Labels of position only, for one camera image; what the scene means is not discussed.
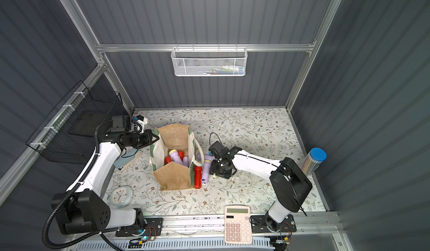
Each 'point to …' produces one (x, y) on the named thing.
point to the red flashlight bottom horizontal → (167, 159)
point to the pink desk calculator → (238, 224)
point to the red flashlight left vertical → (197, 177)
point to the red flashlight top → (181, 153)
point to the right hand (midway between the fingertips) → (214, 173)
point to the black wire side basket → (68, 136)
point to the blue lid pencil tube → (313, 160)
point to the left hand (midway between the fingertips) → (159, 138)
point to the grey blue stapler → (126, 156)
